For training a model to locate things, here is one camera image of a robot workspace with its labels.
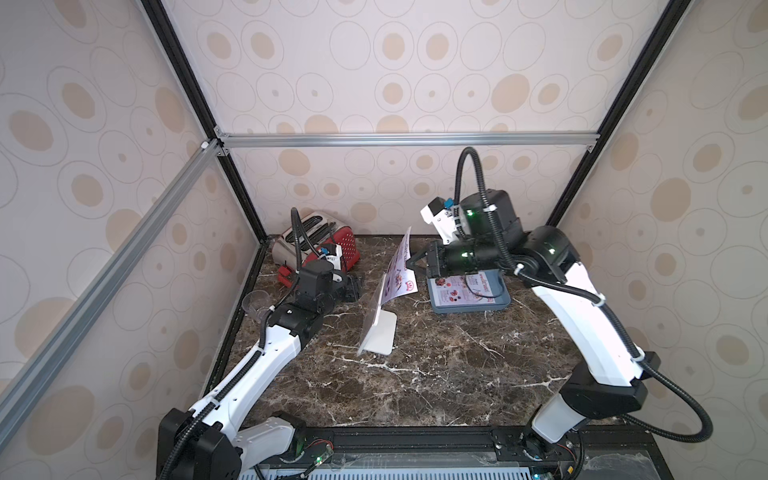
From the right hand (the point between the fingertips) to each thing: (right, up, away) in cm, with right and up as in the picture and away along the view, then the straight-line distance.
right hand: (416, 260), depth 60 cm
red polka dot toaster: (-32, +7, +35) cm, 48 cm away
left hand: (-12, -3, +17) cm, 21 cm away
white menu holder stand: (-8, -16, +14) cm, 23 cm away
